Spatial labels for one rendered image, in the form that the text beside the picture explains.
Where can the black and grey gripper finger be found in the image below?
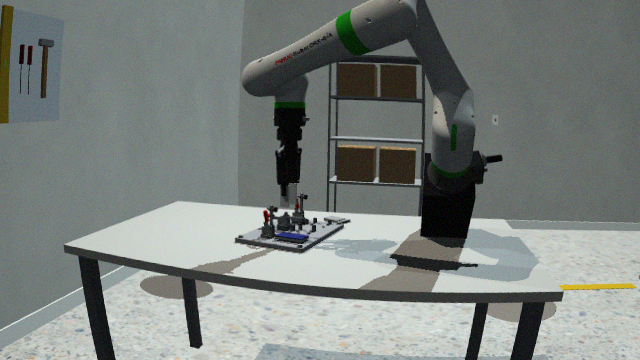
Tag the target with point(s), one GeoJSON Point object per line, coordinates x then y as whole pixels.
{"type": "Point", "coordinates": [294, 175]}
{"type": "Point", "coordinates": [283, 173]}

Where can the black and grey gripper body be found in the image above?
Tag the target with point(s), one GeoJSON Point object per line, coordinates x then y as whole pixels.
{"type": "Point", "coordinates": [289, 138]}

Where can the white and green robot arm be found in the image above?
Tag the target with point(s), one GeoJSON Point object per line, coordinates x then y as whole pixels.
{"type": "Point", "coordinates": [368, 27]}

